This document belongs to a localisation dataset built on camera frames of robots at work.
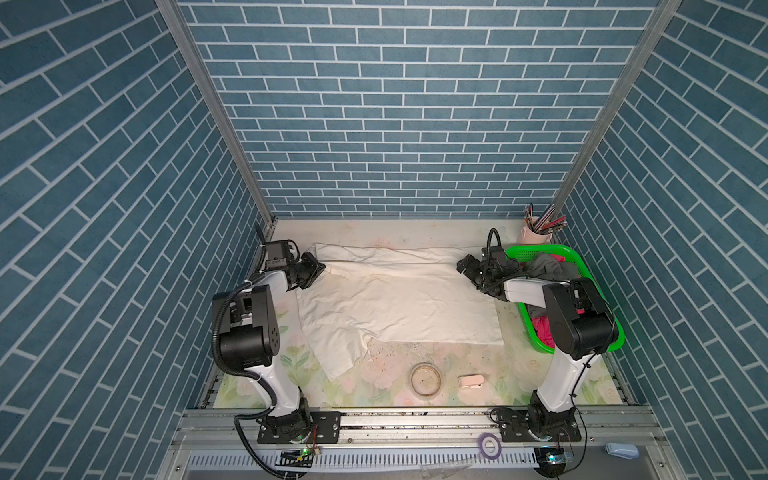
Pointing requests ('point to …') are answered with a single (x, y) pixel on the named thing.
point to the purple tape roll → (497, 439)
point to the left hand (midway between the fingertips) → (325, 261)
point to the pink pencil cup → (528, 237)
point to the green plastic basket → (573, 257)
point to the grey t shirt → (545, 265)
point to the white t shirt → (391, 294)
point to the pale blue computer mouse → (629, 451)
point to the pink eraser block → (471, 381)
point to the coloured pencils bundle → (545, 222)
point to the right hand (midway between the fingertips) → (462, 265)
